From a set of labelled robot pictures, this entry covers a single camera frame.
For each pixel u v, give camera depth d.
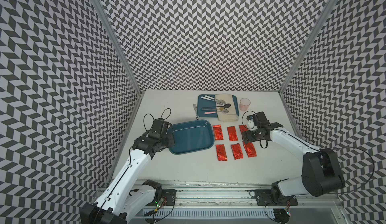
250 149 0.89
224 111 1.08
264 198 0.74
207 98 1.20
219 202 0.72
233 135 0.95
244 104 1.04
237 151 0.87
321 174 0.42
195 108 1.11
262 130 0.66
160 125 0.58
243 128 0.97
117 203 0.39
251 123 0.74
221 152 0.87
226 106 1.06
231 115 1.04
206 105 1.09
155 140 0.53
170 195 0.72
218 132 0.96
